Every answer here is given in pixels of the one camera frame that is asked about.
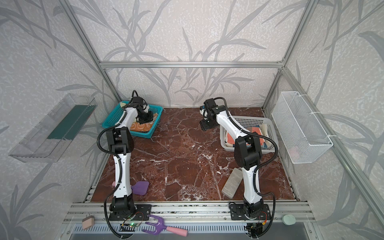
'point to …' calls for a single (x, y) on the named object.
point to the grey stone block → (233, 182)
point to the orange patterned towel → (145, 127)
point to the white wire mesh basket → (303, 136)
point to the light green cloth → (122, 104)
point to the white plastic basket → (250, 121)
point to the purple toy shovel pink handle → (140, 188)
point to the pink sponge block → (88, 221)
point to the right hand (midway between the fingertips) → (207, 121)
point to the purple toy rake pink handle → (161, 227)
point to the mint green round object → (288, 219)
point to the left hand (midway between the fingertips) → (154, 113)
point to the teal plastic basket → (113, 119)
